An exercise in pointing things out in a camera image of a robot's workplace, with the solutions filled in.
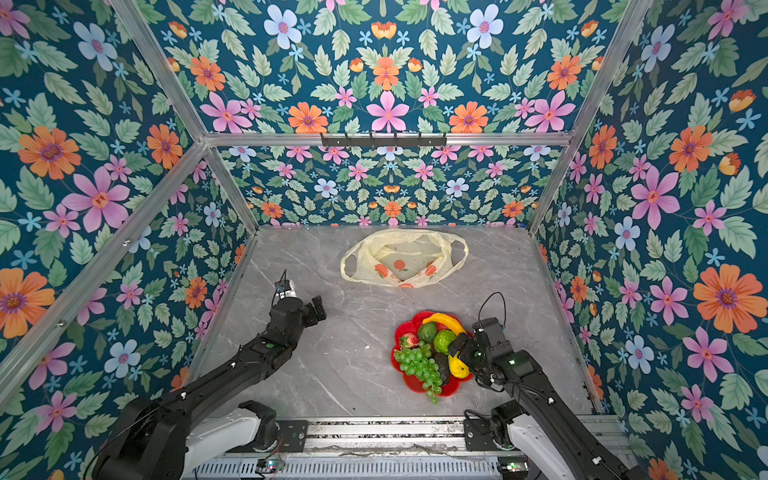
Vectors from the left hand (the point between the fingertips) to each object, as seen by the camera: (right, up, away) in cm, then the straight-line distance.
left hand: (310, 293), depth 85 cm
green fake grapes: (+31, -17, -7) cm, 36 cm away
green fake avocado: (+34, -11, +1) cm, 36 cm away
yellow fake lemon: (+42, -19, -7) cm, 46 cm away
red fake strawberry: (+29, -13, -1) cm, 32 cm away
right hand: (+42, -16, -4) cm, 45 cm away
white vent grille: (+17, -40, -15) cm, 46 cm away
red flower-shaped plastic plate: (+30, -11, +4) cm, 32 cm away
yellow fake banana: (+41, -9, +3) cm, 42 cm away
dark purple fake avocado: (+38, -19, -5) cm, 43 cm away
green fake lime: (+38, -13, -1) cm, 40 cm away
